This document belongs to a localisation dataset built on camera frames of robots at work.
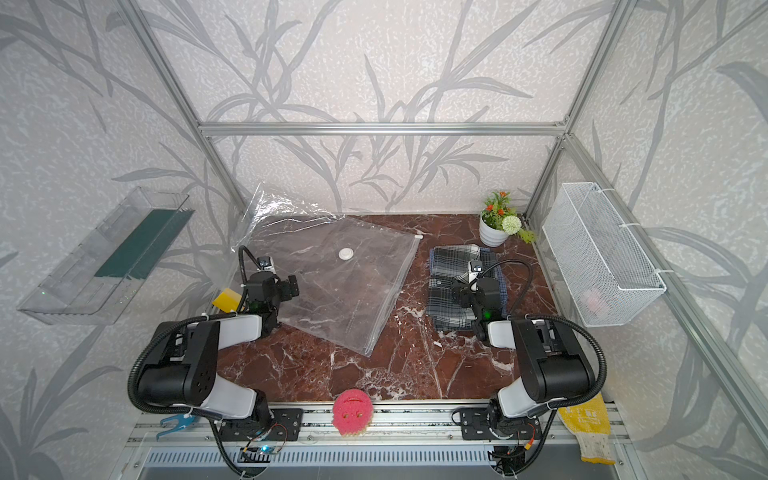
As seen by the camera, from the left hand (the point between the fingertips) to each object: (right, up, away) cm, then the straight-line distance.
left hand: (278, 276), depth 94 cm
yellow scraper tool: (-18, -8, +2) cm, 20 cm away
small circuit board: (+4, -41, -22) cm, 47 cm away
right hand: (+62, 0, +1) cm, 62 cm away
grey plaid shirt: (+53, -9, -4) cm, 54 cm away
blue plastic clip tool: (-14, -33, -21) cm, 42 cm away
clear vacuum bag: (+21, +1, +9) cm, 23 cm away
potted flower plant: (+73, +19, +7) cm, 76 cm away
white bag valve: (+19, +7, +14) cm, 24 cm away
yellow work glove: (+87, -34, -20) cm, 95 cm away
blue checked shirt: (+63, +4, -15) cm, 65 cm away
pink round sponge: (+28, -31, -22) cm, 47 cm away
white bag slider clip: (+46, +13, +18) cm, 51 cm away
